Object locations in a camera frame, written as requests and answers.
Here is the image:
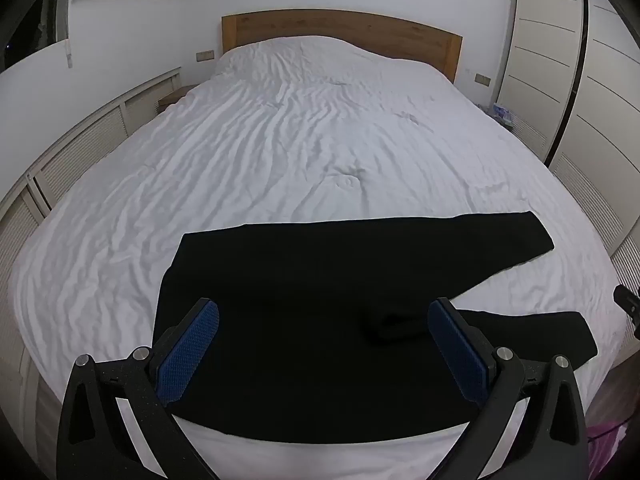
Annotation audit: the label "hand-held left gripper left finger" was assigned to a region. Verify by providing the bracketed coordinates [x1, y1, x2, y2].
[56, 297, 221, 480]

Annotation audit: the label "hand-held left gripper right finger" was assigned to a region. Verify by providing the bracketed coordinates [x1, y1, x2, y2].
[425, 297, 592, 480]

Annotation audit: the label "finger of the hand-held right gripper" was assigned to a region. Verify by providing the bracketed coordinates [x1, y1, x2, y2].
[614, 284, 640, 341]

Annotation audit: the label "black pants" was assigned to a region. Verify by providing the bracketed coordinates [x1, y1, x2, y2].
[150, 211, 599, 445]

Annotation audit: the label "pink cloth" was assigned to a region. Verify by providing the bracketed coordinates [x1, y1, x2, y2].
[585, 420, 635, 480]

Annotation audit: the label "white bed duvet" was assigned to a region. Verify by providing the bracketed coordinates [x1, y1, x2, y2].
[12, 35, 636, 480]

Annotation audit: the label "blue white packet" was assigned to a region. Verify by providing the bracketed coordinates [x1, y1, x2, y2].
[477, 101, 518, 128]

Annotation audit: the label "wooden nightstand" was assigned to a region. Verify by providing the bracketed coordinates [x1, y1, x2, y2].
[157, 85, 194, 112]

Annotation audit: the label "white wardrobe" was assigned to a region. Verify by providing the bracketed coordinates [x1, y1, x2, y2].
[492, 0, 640, 273]

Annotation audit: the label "wooden headboard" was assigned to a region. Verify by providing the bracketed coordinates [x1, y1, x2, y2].
[221, 9, 463, 83]

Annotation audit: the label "dark window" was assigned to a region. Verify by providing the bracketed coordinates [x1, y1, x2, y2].
[0, 0, 71, 73]

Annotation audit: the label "white louvered wall cabinet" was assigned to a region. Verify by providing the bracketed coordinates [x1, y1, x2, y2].
[0, 67, 183, 271]

